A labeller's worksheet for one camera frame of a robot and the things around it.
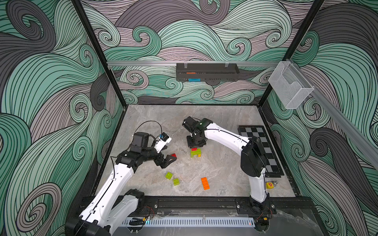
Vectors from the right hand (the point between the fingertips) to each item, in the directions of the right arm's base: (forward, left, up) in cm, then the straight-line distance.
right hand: (193, 145), depth 87 cm
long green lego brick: (-3, -3, -4) cm, 5 cm away
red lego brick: (-3, +12, -7) cm, 14 cm away
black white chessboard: (-12, -46, -7) cm, 48 cm away
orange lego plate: (-20, -6, -8) cm, 22 cm away
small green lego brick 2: (-19, +10, -7) cm, 22 cm away
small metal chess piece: (-20, -44, -6) cm, 49 cm away
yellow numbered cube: (-21, -41, -7) cm, 46 cm away
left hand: (-8, +13, +9) cm, 18 cm away
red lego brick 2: (-3, 0, +1) cm, 3 cm away
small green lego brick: (-15, +15, -6) cm, 22 cm away
